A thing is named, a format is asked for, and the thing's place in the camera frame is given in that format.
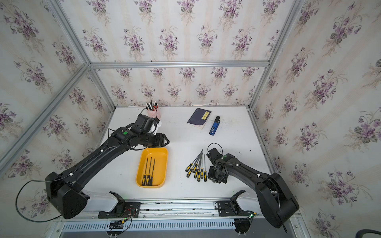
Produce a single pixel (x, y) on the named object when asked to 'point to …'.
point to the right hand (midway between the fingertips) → (214, 180)
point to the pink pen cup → (154, 113)
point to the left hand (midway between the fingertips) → (167, 143)
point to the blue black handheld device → (215, 126)
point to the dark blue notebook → (199, 118)
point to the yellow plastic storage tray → (160, 154)
